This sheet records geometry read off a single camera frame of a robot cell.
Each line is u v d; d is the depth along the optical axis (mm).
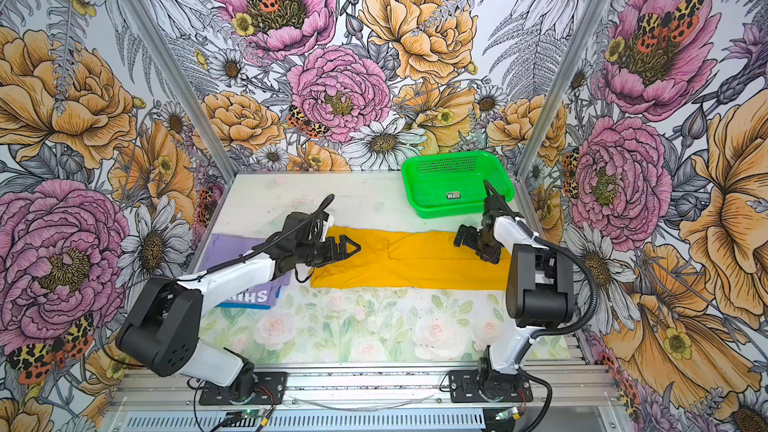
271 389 737
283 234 713
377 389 761
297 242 715
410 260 962
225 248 970
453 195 1152
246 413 714
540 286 487
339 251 789
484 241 813
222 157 1178
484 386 685
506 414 715
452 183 1273
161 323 445
